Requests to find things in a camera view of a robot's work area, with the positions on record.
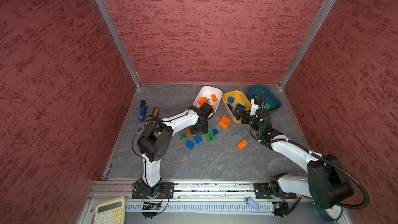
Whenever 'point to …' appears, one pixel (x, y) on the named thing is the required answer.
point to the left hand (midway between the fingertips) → (201, 134)
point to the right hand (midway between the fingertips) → (239, 112)
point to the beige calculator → (111, 211)
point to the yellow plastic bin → (240, 98)
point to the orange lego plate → (214, 99)
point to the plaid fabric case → (153, 112)
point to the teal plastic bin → (269, 97)
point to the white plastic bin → (211, 94)
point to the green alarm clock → (330, 214)
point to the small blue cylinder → (252, 203)
